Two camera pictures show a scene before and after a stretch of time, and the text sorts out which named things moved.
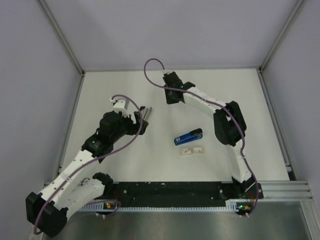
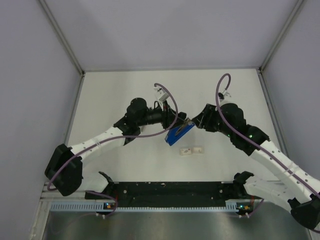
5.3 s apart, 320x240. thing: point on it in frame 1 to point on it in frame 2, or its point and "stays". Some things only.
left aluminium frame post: (62, 36) stays
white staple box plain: (197, 150) stays
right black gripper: (169, 101) to (203, 120)
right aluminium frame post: (261, 68) stays
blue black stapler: (194, 135) to (176, 132)
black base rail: (180, 192) stays
